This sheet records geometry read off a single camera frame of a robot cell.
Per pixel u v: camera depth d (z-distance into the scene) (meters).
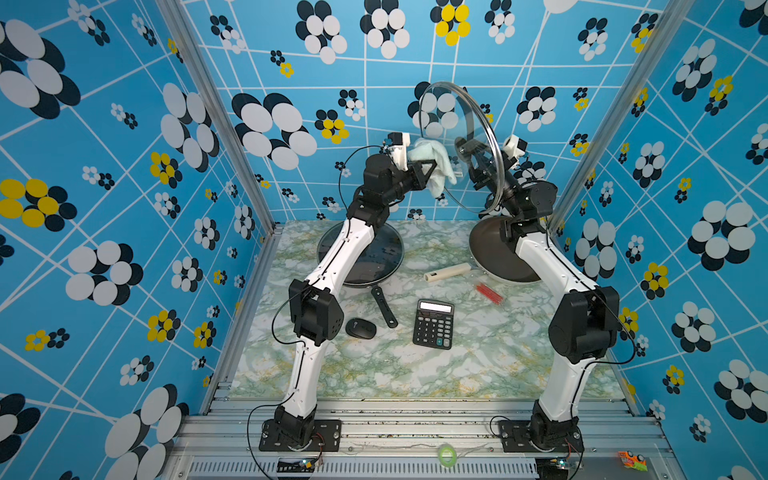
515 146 0.68
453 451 0.72
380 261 1.20
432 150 0.72
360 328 0.90
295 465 0.72
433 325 0.91
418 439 0.75
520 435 0.73
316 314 0.54
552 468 0.70
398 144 0.69
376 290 0.92
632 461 0.68
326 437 0.74
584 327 0.50
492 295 0.99
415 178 0.69
